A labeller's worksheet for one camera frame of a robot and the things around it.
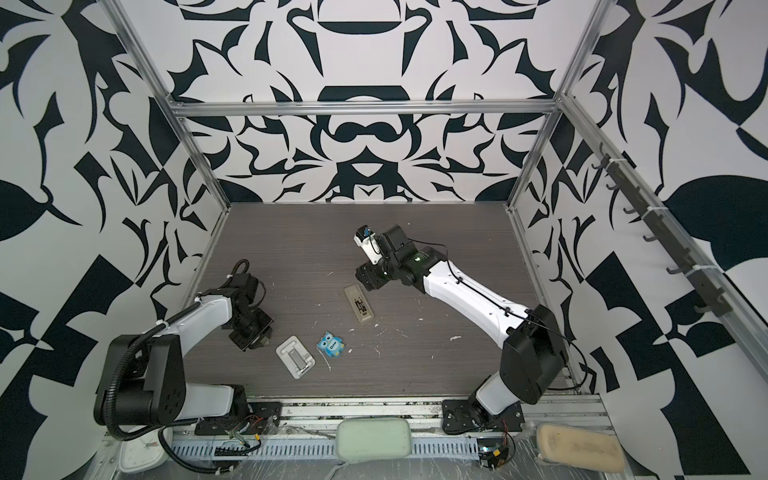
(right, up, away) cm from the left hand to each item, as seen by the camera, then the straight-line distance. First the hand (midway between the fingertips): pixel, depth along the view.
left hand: (269, 332), depth 87 cm
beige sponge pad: (+76, -19, -20) cm, 81 cm away
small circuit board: (+58, -23, -16) cm, 65 cm away
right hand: (+29, +20, -7) cm, 35 cm away
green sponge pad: (+31, -19, -17) cm, 40 cm away
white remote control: (+25, +7, +6) cm, 27 cm away
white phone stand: (+9, -5, -4) cm, 11 cm away
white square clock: (-22, -21, -19) cm, 36 cm away
